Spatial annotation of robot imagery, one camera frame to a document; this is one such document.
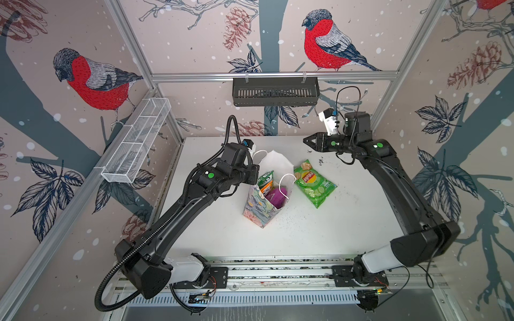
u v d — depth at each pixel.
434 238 0.39
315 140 0.66
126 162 0.71
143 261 0.38
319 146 0.62
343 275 0.73
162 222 0.41
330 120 0.64
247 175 0.63
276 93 1.06
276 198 0.80
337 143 0.61
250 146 0.64
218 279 0.73
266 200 0.66
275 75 0.94
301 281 0.73
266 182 0.88
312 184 0.95
